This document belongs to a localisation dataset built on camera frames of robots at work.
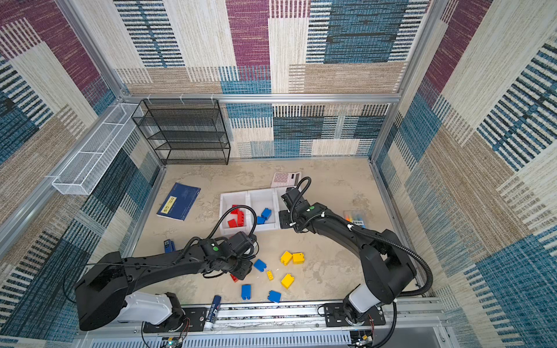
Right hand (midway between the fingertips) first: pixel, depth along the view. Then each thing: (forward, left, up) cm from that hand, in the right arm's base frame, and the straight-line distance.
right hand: (289, 220), depth 88 cm
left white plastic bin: (+4, +23, -6) cm, 24 cm away
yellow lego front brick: (-21, +2, -7) cm, 22 cm away
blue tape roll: (-6, +48, -6) cm, 49 cm away
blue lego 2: (-25, +7, -8) cm, 27 cm away
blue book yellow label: (+16, +51, -7) cm, 54 cm away
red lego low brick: (-19, +21, -7) cm, 29 cm away
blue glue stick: (-29, +27, -6) cm, 40 cm away
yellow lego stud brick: (-12, +2, -6) cm, 14 cm away
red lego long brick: (+2, +24, -6) cm, 25 cm away
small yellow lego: (-19, +8, -7) cm, 21 cm away
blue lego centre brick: (-15, +12, -8) cm, 20 cm away
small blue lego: (+7, +10, -5) cm, 13 cm away
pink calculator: (+27, 0, -7) cm, 28 cm away
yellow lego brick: (-13, -3, -7) cm, 15 cm away
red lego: (+7, +21, -6) cm, 23 cm away
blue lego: (+5, +12, -7) cm, 15 cm away
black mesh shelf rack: (+46, +50, +10) cm, 69 cm away
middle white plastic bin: (+15, +13, -6) cm, 20 cm away
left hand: (-15, +17, -5) cm, 23 cm away
